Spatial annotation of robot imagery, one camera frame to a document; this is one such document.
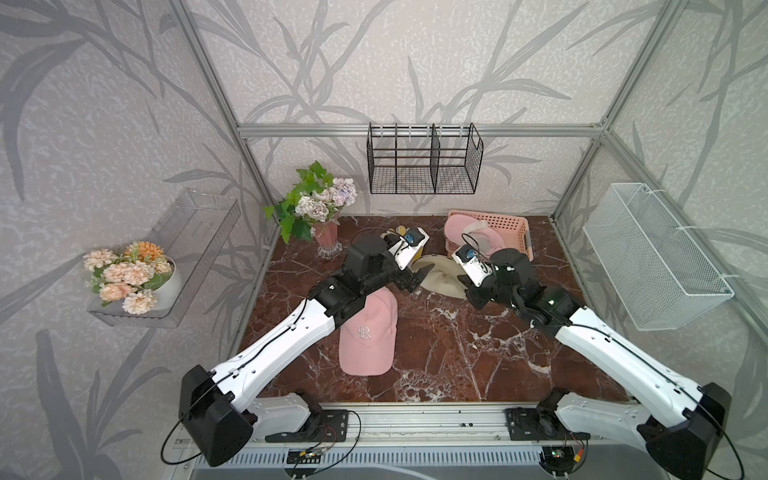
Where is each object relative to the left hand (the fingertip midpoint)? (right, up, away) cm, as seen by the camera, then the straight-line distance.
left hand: (421, 252), depth 71 cm
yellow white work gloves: (-5, +7, +45) cm, 46 cm away
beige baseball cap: (+7, -8, +16) cm, 20 cm away
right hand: (+11, -6, +5) cm, 13 cm away
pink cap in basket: (+17, +7, +37) cm, 41 cm away
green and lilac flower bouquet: (-29, +15, +14) cm, 36 cm away
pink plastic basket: (+39, +7, +43) cm, 58 cm away
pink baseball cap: (-14, -26, +13) cm, 32 cm away
